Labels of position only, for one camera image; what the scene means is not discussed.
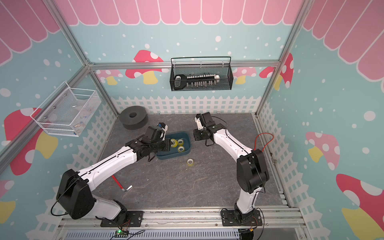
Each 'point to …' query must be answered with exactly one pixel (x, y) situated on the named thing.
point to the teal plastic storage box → (174, 152)
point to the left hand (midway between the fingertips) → (171, 144)
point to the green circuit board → (121, 233)
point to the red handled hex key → (125, 189)
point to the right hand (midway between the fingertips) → (196, 133)
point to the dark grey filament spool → (133, 117)
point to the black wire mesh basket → (225, 71)
